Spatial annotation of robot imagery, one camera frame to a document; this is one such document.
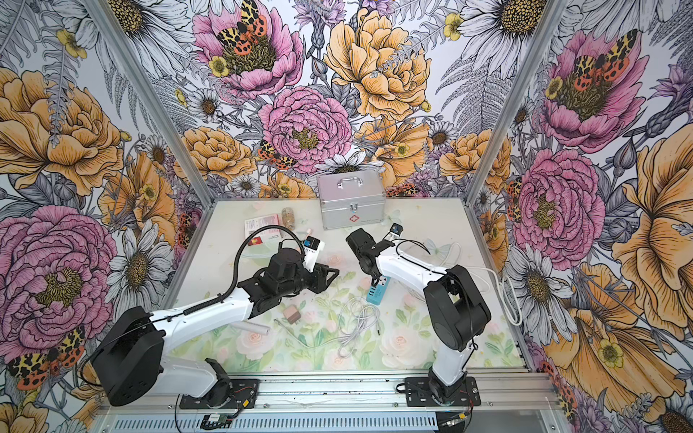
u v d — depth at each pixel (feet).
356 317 2.87
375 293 2.99
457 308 1.54
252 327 2.77
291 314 2.86
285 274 2.16
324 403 2.40
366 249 2.34
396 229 2.63
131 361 1.38
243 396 2.43
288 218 3.67
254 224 3.56
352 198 3.48
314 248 2.40
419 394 2.41
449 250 3.45
